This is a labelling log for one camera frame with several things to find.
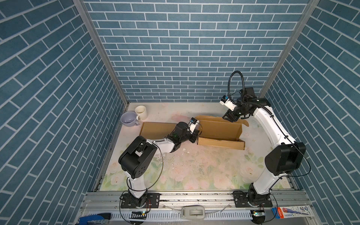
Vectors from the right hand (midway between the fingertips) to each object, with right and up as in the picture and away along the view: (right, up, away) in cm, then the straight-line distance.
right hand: (226, 111), depth 85 cm
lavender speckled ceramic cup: (-69, -5, +20) cm, 72 cm away
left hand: (-16, -13, +6) cm, 22 cm away
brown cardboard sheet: (-4, -14, +7) cm, 16 cm away
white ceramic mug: (-58, 0, +17) cm, 60 cm away
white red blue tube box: (+29, -51, -15) cm, 61 cm away
